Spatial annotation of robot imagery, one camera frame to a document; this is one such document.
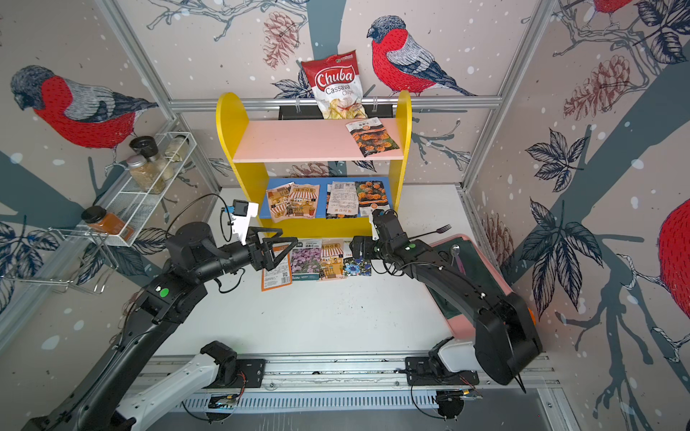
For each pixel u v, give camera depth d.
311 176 1.22
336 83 0.83
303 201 0.97
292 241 0.57
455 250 0.98
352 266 0.95
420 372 0.73
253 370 0.73
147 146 0.73
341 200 0.97
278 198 0.98
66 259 0.58
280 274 0.93
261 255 0.53
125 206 0.74
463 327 0.81
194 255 0.46
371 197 0.98
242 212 0.54
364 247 0.75
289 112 0.93
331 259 0.97
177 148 0.85
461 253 0.98
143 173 0.71
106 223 0.60
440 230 1.06
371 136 0.78
